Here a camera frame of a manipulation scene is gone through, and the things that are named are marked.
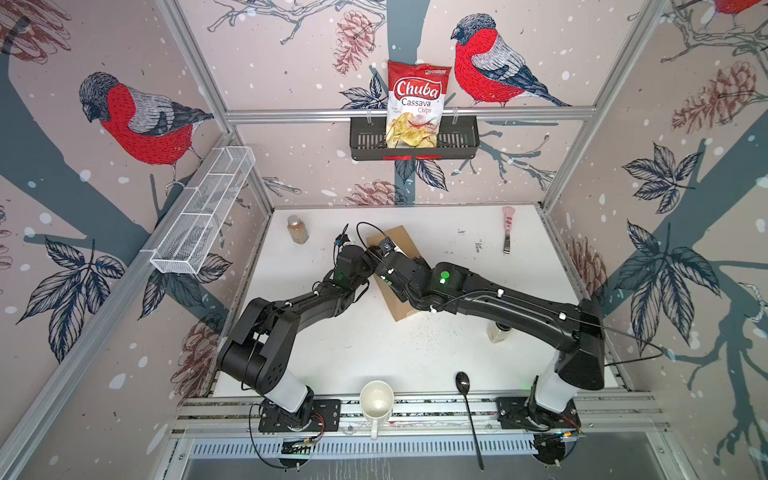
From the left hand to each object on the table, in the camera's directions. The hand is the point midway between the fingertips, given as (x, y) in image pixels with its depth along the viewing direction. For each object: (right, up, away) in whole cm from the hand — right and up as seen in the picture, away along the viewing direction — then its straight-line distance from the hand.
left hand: (380, 252), depth 89 cm
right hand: (+5, -5, -14) cm, 16 cm away
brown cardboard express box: (+5, +5, +3) cm, 8 cm away
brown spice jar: (-31, +7, +16) cm, 35 cm away
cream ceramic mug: (0, -38, -14) cm, 41 cm away
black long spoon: (+22, -34, -12) cm, 43 cm away
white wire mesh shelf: (-48, +12, -12) cm, 51 cm away
